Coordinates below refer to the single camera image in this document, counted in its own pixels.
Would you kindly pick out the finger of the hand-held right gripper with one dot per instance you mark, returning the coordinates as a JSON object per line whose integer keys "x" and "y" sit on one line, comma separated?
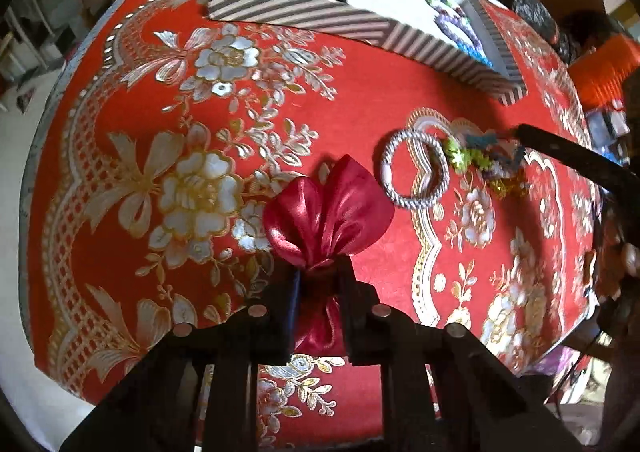
{"x": 565, "y": 151}

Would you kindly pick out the red gold floral tablecloth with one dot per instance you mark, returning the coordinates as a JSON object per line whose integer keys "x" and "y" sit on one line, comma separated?
{"x": 150, "y": 96}

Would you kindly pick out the striped cardboard box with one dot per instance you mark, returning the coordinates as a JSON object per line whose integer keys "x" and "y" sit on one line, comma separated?
{"x": 310, "y": 11}

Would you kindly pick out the orange pleated cloth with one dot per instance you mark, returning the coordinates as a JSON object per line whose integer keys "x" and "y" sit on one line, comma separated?
{"x": 605, "y": 71}

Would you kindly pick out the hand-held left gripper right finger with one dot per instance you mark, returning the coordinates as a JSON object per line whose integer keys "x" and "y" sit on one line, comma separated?
{"x": 357, "y": 322}

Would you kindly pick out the silver bangle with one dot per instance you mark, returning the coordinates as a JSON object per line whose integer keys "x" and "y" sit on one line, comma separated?
{"x": 387, "y": 171}

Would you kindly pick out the metal rack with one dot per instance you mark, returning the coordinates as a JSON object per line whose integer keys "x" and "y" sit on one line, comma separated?
{"x": 35, "y": 31}

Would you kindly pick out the blue purple beaded jewelry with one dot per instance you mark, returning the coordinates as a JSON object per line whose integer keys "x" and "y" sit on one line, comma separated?
{"x": 457, "y": 24}

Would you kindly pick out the green yellow beaded jewelry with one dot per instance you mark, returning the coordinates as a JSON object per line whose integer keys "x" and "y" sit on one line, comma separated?
{"x": 460, "y": 154}

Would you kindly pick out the person's right hand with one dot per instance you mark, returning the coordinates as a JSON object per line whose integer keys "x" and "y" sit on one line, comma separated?
{"x": 631, "y": 259}

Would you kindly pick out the red satin pouch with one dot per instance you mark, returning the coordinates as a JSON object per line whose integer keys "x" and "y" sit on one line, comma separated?
{"x": 325, "y": 217}

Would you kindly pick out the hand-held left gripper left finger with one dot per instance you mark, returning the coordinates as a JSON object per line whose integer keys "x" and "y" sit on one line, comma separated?
{"x": 295, "y": 297}

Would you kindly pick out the black plastic bag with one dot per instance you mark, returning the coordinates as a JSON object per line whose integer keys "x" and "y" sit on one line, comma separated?
{"x": 530, "y": 6}

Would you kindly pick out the dark slipper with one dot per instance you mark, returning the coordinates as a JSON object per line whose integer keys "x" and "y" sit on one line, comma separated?
{"x": 25, "y": 101}

